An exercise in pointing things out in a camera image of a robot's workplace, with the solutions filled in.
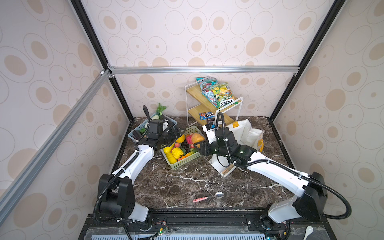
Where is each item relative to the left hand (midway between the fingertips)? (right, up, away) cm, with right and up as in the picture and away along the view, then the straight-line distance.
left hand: (185, 130), depth 81 cm
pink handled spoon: (+18, -35, -1) cm, 39 cm away
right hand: (+7, -6, -7) cm, 12 cm away
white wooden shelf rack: (+6, +16, +4) cm, 17 cm away
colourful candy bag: (+12, +25, +6) cm, 28 cm away
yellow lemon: (-6, -14, +10) cm, 18 cm away
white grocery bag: (+37, -3, +12) cm, 39 cm away
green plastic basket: (+4, +1, +25) cm, 25 cm away
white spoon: (+60, -48, -10) cm, 77 cm away
